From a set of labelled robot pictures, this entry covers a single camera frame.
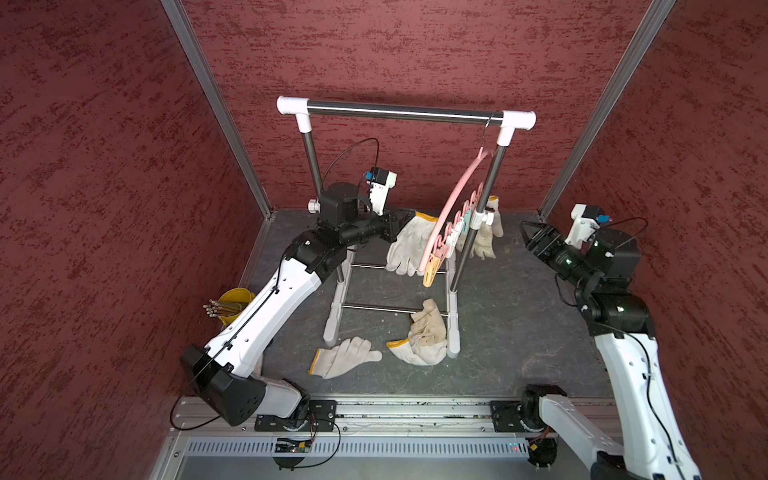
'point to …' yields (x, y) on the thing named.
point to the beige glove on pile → (428, 326)
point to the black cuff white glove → (483, 245)
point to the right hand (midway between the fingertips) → (521, 234)
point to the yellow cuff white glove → (492, 202)
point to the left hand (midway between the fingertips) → (411, 219)
